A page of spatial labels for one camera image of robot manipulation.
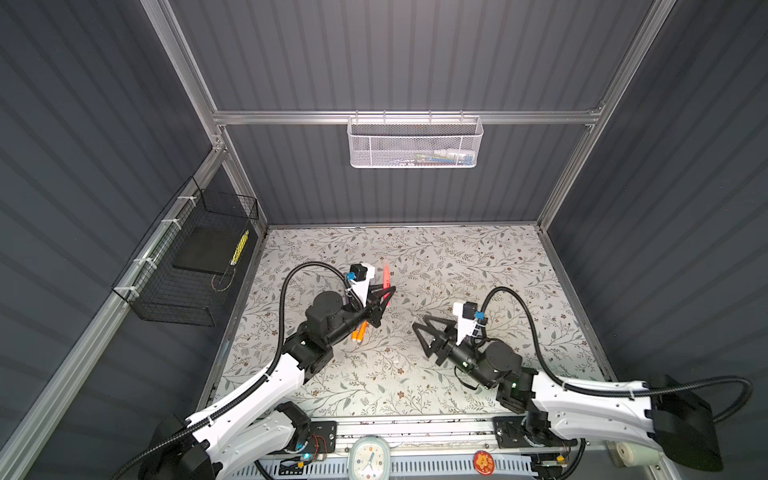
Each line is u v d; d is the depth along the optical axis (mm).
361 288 618
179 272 721
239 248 768
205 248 748
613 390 490
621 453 670
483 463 696
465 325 619
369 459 683
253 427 565
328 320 542
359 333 909
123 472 370
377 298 650
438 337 612
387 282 683
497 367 539
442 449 727
